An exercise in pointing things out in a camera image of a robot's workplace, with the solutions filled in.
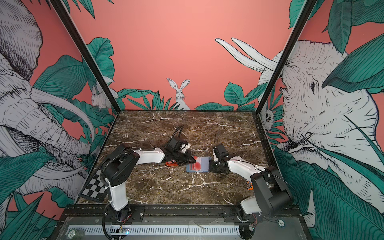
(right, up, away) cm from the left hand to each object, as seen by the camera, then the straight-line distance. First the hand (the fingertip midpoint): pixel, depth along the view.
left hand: (198, 160), depth 88 cm
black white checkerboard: (-56, -13, -9) cm, 58 cm away
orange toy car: (+29, -13, -6) cm, 32 cm away
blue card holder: (+3, -4, +4) cm, 7 cm away
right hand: (+7, -4, +1) cm, 8 cm away
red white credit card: (0, -4, +2) cm, 4 cm away
